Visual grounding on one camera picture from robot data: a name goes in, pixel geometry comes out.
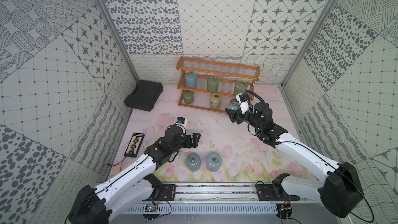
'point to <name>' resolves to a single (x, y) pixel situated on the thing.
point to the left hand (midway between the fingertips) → (197, 135)
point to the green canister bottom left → (188, 96)
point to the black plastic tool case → (144, 96)
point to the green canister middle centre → (212, 84)
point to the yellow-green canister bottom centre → (215, 101)
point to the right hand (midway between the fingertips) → (232, 107)
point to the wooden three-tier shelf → (227, 73)
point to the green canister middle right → (240, 87)
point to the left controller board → (150, 208)
